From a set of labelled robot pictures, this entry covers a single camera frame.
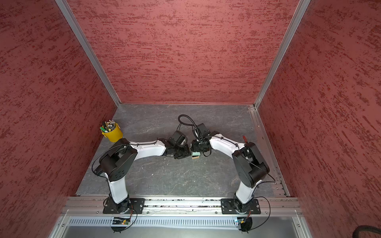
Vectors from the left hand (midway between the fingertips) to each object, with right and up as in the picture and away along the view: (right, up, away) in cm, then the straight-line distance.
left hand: (190, 157), depth 91 cm
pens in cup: (-50, +20, -3) cm, 54 cm away
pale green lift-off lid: (+4, +3, -4) cm, 6 cm away
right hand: (+3, +4, 0) cm, 4 cm away
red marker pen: (+38, +10, +10) cm, 40 cm away
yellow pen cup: (-49, +13, +4) cm, 51 cm away
